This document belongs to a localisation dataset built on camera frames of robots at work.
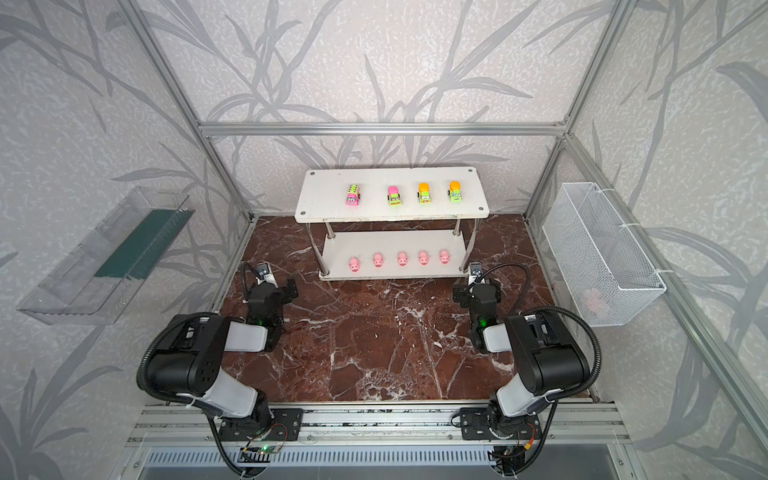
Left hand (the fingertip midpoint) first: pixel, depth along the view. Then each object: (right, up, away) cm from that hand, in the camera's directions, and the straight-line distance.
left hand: (277, 268), depth 93 cm
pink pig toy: (+24, +1, +3) cm, 24 cm away
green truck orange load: (+45, +21, -18) cm, 53 cm away
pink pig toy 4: (+47, +3, +5) cm, 47 cm away
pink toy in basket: (+88, -6, -19) cm, 90 cm away
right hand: (+64, -1, +2) cm, 64 cm away
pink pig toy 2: (+32, +2, +3) cm, 32 cm away
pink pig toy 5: (+54, +3, +5) cm, 54 cm away
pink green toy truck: (+27, +20, -18) cm, 38 cm away
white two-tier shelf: (+35, +21, -15) cm, 44 cm away
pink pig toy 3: (+40, +3, +4) cm, 40 cm away
